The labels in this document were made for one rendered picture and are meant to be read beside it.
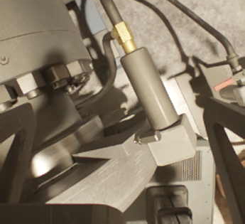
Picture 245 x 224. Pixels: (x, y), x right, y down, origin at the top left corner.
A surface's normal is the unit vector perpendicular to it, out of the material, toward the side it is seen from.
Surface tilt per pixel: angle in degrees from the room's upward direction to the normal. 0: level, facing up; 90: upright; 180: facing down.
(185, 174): 0
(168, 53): 0
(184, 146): 23
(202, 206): 0
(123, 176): 44
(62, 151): 36
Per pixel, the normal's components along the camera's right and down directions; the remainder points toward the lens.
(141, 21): 0.01, 0.07
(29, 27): 0.65, -0.26
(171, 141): -0.33, 0.24
